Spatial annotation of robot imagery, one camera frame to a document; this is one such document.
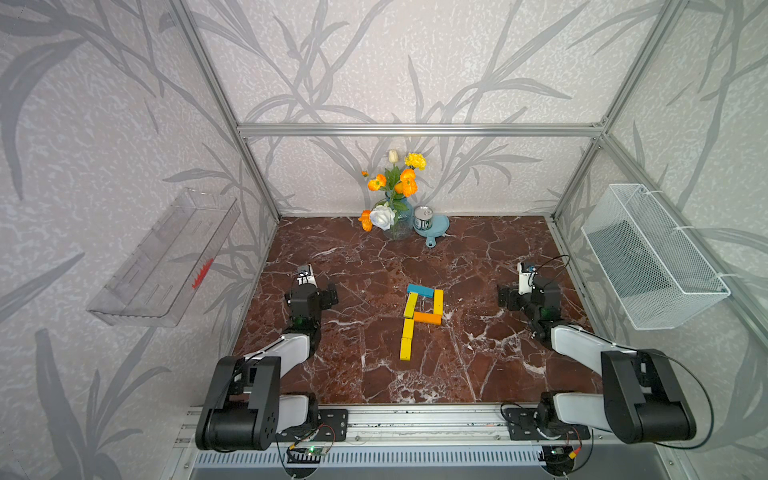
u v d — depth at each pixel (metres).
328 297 0.81
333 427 0.73
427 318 0.92
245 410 0.42
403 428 0.75
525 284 0.79
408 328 0.89
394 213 0.84
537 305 0.71
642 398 0.42
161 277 0.69
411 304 0.95
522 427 0.73
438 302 0.96
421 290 0.99
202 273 0.65
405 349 0.87
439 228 1.16
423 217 1.15
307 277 0.77
